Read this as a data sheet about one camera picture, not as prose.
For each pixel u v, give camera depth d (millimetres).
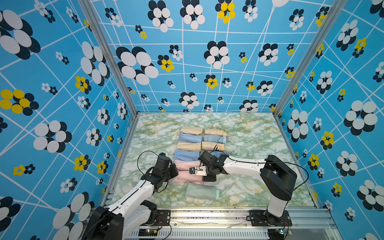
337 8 680
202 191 789
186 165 880
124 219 419
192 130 1050
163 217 737
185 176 830
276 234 703
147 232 722
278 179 468
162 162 662
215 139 992
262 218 723
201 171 770
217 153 956
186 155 927
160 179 639
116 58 891
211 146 963
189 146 963
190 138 1006
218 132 1031
